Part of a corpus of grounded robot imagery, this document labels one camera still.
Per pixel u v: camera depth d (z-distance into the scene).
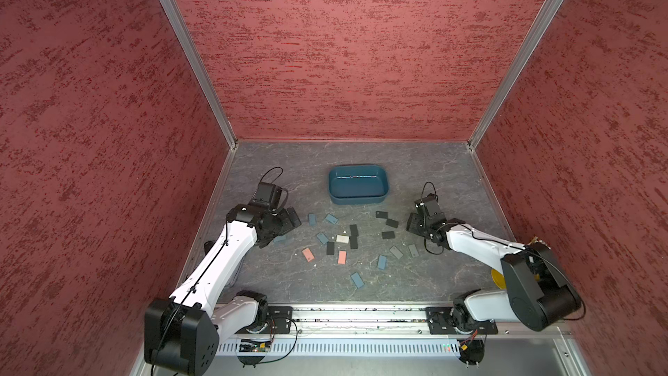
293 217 0.75
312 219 0.95
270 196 0.64
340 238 0.90
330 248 0.89
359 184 1.06
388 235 0.93
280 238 0.90
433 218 0.71
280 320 0.74
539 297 0.43
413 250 0.88
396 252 0.87
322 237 0.91
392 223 0.96
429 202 0.72
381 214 0.97
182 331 0.38
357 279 0.81
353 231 0.92
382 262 0.85
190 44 0.87
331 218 0.95
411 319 0.76
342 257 0.87
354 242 0.90
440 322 0.74
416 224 0.83
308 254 0.87
